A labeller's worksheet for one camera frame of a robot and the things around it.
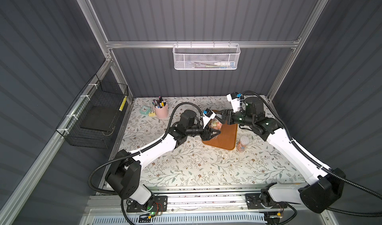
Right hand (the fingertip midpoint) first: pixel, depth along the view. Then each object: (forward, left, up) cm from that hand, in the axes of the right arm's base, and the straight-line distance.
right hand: (220, 113), depth 72 cm
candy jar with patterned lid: (-3, +3, -4) cm, 6 cm away
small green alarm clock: (+26, +51, -28) cm, 64 cm away
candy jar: (-6, -14, -19) cm, 25 cm away
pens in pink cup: (+23, +38, -18) cm, 48 cm away
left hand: (-6, 0, -7) cm, 9 cm away
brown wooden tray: (+3, -9, -30) cm, 31 cm away
